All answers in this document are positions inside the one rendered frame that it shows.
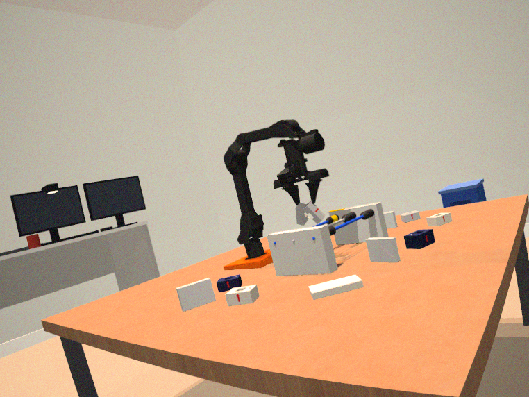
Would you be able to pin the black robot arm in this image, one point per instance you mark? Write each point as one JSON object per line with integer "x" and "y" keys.
{"x": 235, "y": 159}

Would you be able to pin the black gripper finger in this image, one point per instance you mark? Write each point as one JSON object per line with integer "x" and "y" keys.
{"x": 294, "y": 193}
{"x": 313, "y": 188}

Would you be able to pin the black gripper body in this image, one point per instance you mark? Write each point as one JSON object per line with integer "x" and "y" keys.
{"x": 308, "y": 175}

